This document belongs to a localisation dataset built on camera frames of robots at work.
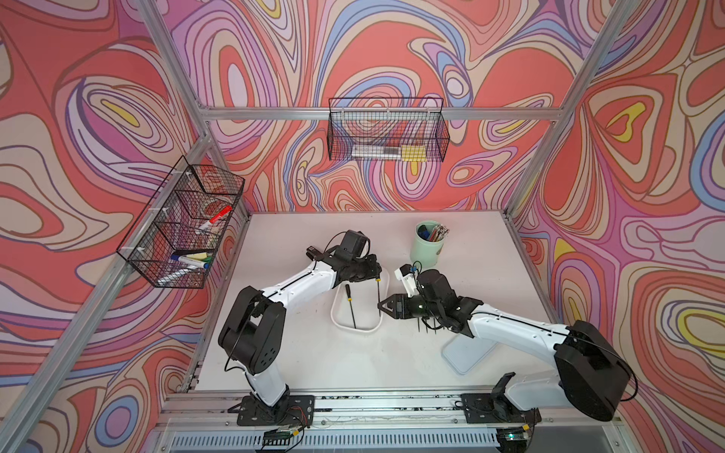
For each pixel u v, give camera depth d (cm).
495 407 66
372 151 82
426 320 73
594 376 42
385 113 88
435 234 91
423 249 97
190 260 70
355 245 69
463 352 82
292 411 73
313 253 101
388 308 77
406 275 75
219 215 77
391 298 75
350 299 93
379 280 87
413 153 91
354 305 94
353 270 69
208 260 73
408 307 72
